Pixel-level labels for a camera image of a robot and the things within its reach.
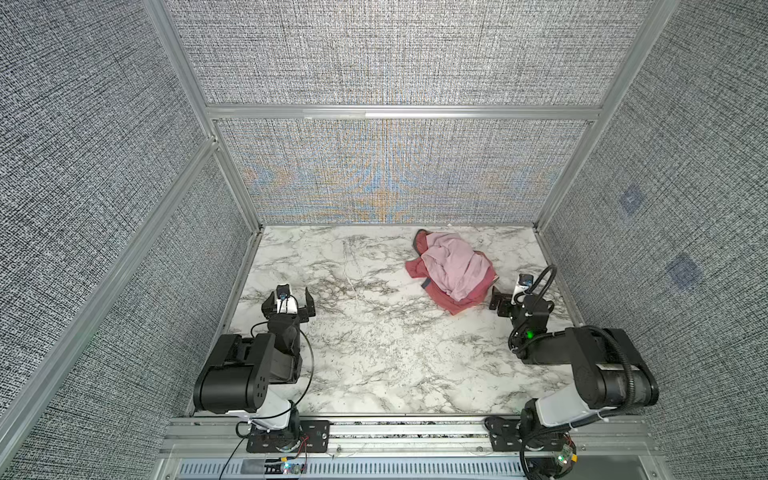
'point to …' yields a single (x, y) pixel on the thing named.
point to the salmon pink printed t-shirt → (415, 268)
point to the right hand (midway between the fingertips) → (511, 287)
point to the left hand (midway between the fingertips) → (289, 291)
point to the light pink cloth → (452, 266)
